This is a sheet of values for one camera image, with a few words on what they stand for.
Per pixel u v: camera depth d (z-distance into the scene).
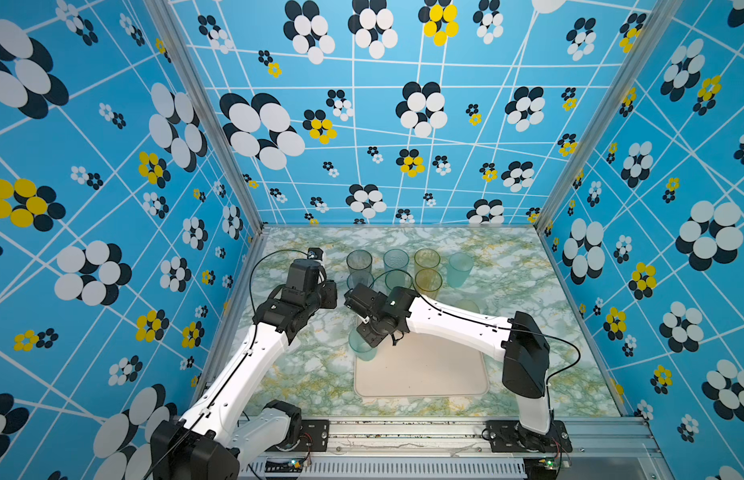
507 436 0.72
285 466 0.71
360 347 0.86
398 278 0.96
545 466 0.70
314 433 0.74
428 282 0.96
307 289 0.59
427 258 0.98
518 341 0.52
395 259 1.01
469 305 0.87
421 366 0.85
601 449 1.72
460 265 1.06
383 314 0.59
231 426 0.42
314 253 0.68
